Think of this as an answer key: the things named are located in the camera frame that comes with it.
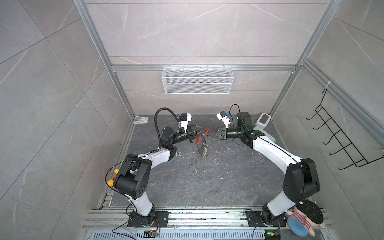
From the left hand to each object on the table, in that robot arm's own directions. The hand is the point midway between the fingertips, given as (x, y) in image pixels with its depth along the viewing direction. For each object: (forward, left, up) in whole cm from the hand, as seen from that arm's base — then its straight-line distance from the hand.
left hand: (205, 126), depth 74 cm
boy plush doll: (-38, -45, -22) cm, 63 cm away
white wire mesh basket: (+41, +2, 0) cm, 41 cm away
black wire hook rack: (-16, -62, +2) cm, 64 cm away
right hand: (-1, -2, -5) cm, 6 cm away
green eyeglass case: (+14, -48, -28) cm, 57 cm away
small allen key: (+1, +15, -31) cm, 34 cm away
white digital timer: (+25, -48, -25) cm, 60 cm away
